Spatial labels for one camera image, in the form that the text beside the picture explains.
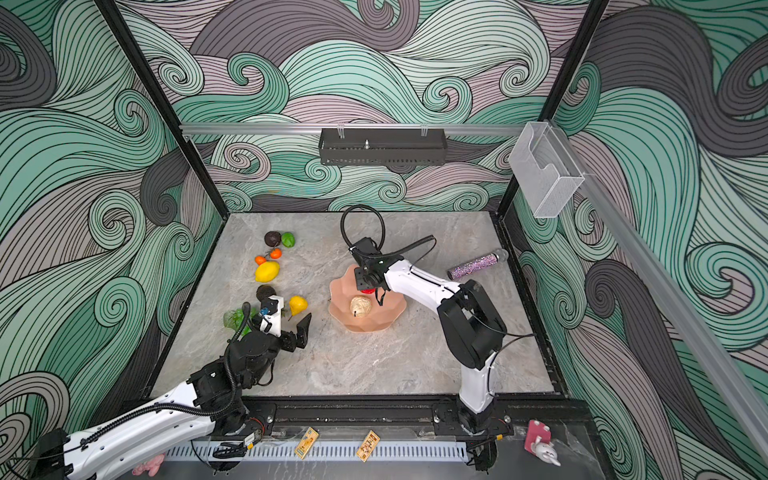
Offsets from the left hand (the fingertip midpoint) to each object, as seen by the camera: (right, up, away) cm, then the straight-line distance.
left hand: (296, 310), depth 78 cm
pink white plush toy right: (+58, -27, -12) cm, 65 cm away
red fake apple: (+19, +3, +14) cm, 24 cm away
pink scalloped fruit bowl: (+11, +3, +16) cm, 20 cm away
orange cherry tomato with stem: (-15, +14, +28) cm, 35 cm away
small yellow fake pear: (-3, -1, +12) cm, 12 cm away
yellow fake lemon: (-15, +8, +20) cm, 26 cm away
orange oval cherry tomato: (-20, +12, +25) cm, 34 cm away
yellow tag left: (+5, -29, -9) cm, 31 cm away
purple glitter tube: (+56, +11, +23) cm, 62 cm away
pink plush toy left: (-28, -31, -13) cm, 44 cm away
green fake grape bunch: (-22, -5, +10) cm, 25 cm away
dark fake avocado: (-14, +2, +15) cm, 21 cm away
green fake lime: (-11, +19, +30) cm, 37 cm away
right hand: (+18, +7, +14) cm, 24 cm away
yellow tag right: (+20, -30, -9) cm, 37 cm away
